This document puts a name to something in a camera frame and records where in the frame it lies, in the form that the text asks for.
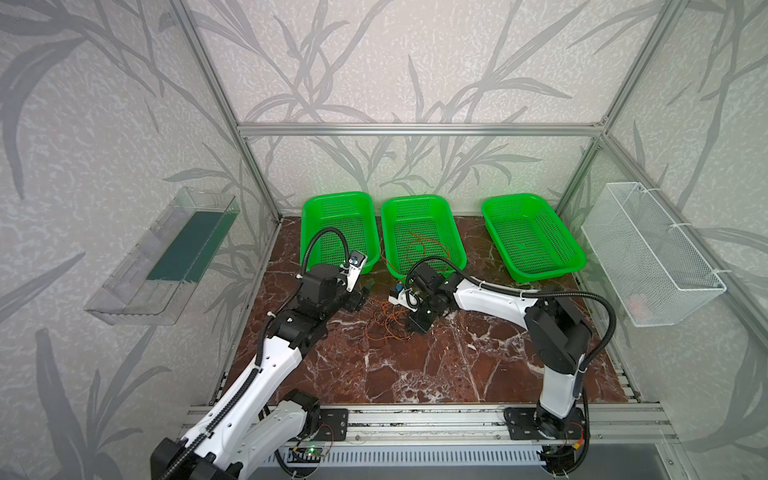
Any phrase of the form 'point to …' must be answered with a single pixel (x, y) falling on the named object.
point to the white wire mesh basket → (655, 270)
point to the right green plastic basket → (531, 242)
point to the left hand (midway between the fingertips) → (360, 266)
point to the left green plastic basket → (352, 212)
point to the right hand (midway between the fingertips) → (407, 317)
